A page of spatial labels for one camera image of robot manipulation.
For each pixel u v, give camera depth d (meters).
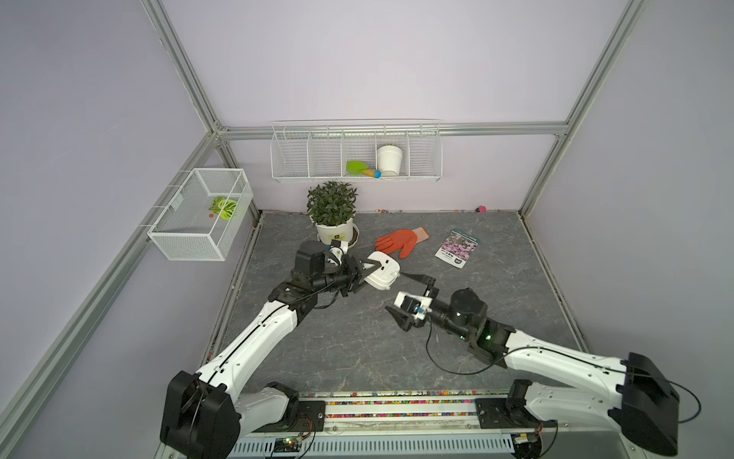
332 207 0.96
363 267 0.71
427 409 0.75
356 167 0.99
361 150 0.99
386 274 0.72
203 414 0.38
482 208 1.24
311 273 0.59
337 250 0.74
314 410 0.76
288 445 0.71
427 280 0.66
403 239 1.12
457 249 1.08
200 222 0.82
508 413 0.65
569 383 0.48
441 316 0.62
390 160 0.92
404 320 0.64
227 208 0.82
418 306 0.58
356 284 0.68
